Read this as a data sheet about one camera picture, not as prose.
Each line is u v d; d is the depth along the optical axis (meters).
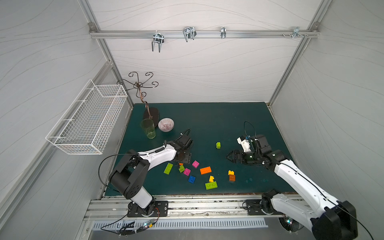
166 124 1.07
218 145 0.95
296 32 0.77
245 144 0.74
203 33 0.79
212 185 0.81
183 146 0.71
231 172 0.85
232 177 0.82
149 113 1.07
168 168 0.86
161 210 0.73
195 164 0.88
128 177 0.44
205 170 0.86
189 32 0.77
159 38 0.78
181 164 0.87
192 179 0.82
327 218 0.38
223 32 0.78
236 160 0.70
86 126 0.69
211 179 0.82
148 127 0.93
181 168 0.86
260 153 0.61
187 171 0.84
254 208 0.73
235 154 0.70
